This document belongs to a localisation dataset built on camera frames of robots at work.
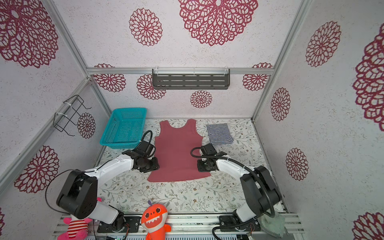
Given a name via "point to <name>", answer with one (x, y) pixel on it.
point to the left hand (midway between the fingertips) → (156, 169)
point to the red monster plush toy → (153, 221)
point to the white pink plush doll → (77, 228)
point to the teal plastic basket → (125, 129)
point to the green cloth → (274, 227)
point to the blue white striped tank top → (219, 134)
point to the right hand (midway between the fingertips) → (200, 165)
